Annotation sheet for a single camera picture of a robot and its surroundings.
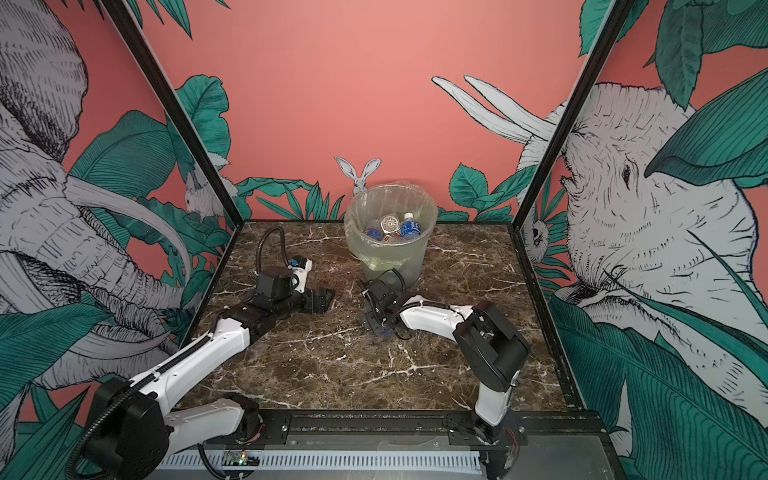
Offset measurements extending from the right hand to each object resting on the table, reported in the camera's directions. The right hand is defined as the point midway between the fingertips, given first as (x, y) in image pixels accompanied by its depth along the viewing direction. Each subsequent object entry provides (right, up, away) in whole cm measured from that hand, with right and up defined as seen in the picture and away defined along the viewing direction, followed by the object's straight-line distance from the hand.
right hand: (374, 316), depth 90 cm
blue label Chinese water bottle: (+11, +27, +3) cm, 30 cm away
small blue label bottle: (0, +26, 0) cm, 26 cm away
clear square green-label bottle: (+5, +28, -1) cm, 29 cm away
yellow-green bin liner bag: (-1, +35, +3) cm, 35 cm away
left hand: (-14, +10, -7) cm, 19 cm away
